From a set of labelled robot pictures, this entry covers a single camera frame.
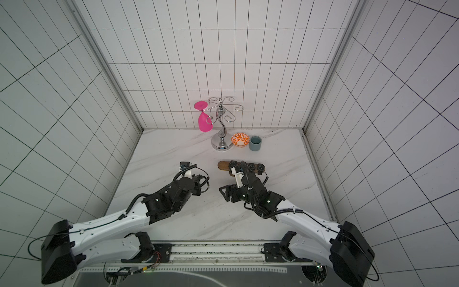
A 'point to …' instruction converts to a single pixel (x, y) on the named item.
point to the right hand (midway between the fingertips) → (224, 184)
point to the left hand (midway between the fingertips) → (196, 179)
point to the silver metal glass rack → (221, 142)
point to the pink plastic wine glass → (204, 122)
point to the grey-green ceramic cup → (255, 142)
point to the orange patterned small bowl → (240, 139)
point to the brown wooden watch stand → (225, 165)
